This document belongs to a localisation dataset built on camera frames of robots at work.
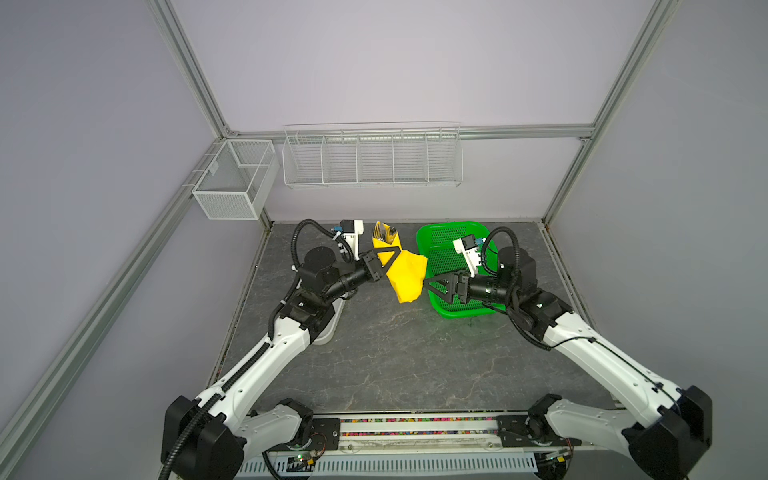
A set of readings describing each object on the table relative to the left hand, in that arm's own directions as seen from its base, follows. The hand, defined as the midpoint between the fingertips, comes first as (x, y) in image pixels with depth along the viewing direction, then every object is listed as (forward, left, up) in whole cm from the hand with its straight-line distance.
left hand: (401, 256), depth 67 cm
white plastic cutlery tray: (-5, +21, -28) cm, 35 cm away
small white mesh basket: (+43, +52, -10) cm, 68 cm away
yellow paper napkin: (-3, -1, -2) cm, 4 cm away
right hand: (-4, -7, -5) cm, 9 cm away
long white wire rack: (+46, +5, -3) cm, 46 cm away
